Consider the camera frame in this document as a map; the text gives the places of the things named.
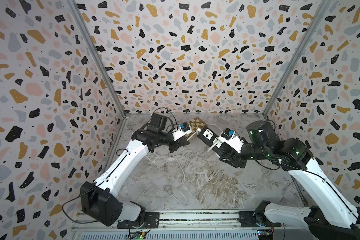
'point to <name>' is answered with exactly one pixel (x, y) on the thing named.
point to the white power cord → (171, 189)
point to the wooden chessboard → (196, 123)
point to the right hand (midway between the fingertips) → (224, 152)
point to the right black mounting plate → (247, 219)
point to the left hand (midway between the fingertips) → (188, 140)
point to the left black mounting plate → (151, 220)
